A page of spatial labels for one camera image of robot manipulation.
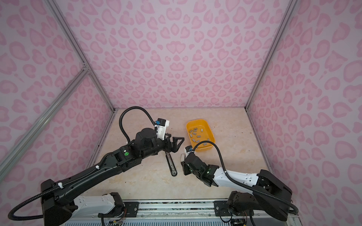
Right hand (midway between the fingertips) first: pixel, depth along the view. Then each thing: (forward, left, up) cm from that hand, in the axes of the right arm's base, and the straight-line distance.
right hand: (183, 162), depth 82 cm
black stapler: (-2, +6, -6) cm, 9 cm away
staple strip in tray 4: (+21, -17, -7) cm, 28 cm away
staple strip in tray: (+29, -7, -7) cm, 31 cm away
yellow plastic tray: (+28, -10, -7) cm, 31 cm away
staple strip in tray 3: (+23, -10, -8) cm, 26 cm away
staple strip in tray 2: (+29, -12, -7) cm, 32 cm away
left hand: (+4, +2, +23) cm, 23 cm away
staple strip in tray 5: (+3, -12, +17) cm, 21 cm away
